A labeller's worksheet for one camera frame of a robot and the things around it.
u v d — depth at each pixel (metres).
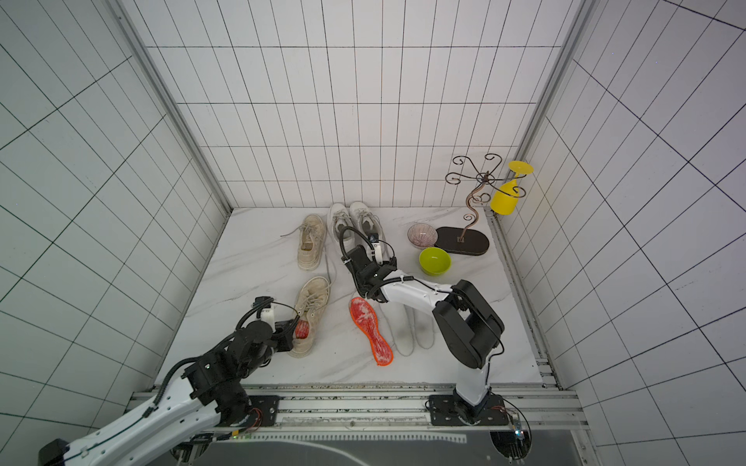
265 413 0.72
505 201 0.92
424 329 0.87
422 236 1.10
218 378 0.56
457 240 1.08
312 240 1.01
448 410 0.73
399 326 0.87
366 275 0.70
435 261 1.00
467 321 0.48
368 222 1.03
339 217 1.05
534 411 0.74
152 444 0.52
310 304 0.81
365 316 0.90
